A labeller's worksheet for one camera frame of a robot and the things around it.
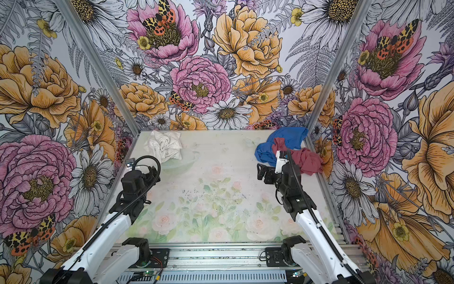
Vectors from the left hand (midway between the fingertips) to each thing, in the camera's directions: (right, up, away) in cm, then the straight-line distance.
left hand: (144, 174), depth 83 cm
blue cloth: (+80, +19, +32) cm, 89 cm away
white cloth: (+1, +14, +25) cm, 29 cm away
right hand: (+55, +2, -3) cm, 55 cm away
